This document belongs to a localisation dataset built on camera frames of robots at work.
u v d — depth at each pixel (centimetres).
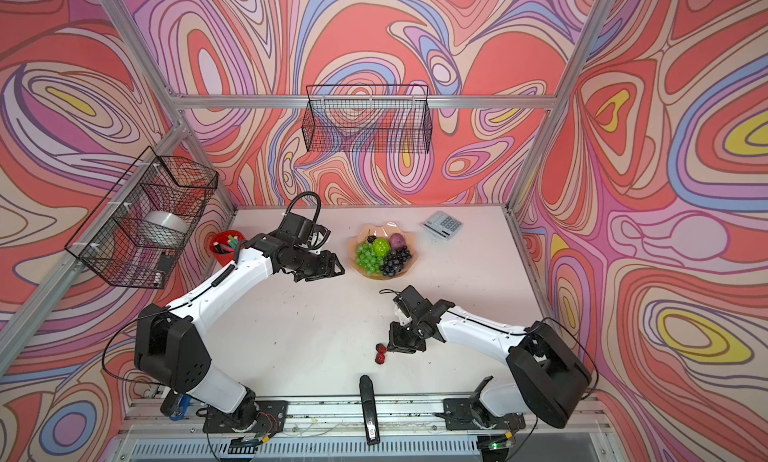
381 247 99
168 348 43
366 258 96
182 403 75
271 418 72
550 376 42
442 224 112
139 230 70
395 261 94
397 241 101
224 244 95
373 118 96
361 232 105
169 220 73
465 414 73
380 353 82
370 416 70
